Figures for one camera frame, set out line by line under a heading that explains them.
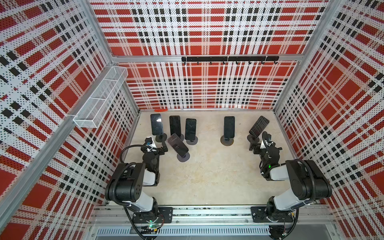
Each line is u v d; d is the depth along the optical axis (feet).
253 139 3.16
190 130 3.13
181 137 3.24
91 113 2.99
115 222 2.39
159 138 3.71
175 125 3.15
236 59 2.96
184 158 3.08
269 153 2.36
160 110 4.14
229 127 3.14
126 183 1.51
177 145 2.95
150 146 2.44
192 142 3.33
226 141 3.33
